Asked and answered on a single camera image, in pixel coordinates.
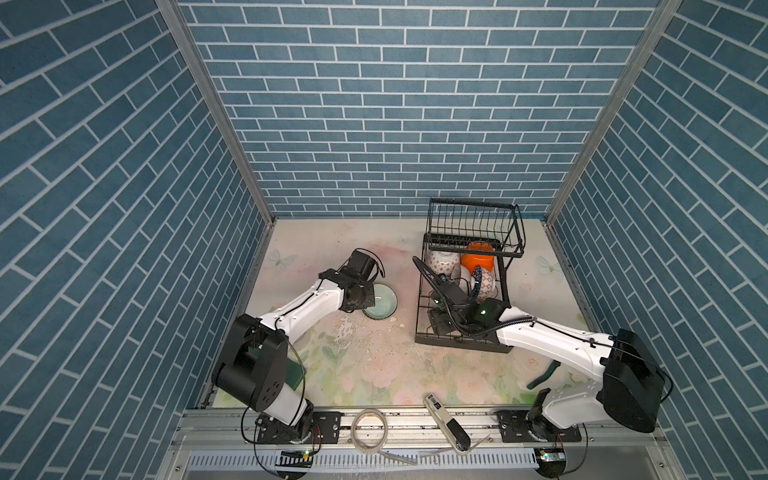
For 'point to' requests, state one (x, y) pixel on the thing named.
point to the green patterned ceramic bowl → (443, 262)
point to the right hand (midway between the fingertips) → (435, 311)
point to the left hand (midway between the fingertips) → (367, 299)
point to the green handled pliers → (546, 376)
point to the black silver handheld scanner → (453, 431)
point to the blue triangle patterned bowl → (487, 284)
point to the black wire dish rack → (452, 225)
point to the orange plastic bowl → (485, 261)
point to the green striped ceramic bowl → (385, 302)
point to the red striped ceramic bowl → (462, 276)
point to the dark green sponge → (294, 373)
